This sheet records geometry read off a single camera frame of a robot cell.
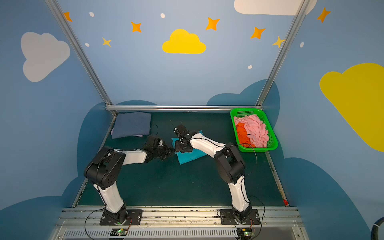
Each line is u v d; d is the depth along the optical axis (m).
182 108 1.20
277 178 0.93
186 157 0.93
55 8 0.69
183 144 0.70
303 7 0.69
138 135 1.07
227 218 0.74
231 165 0.52
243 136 1.05
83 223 0.67
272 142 0.97
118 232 0.71
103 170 0.50
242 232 0.71
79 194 0.86
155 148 0.81
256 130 1.05
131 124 1.10
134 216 0.74
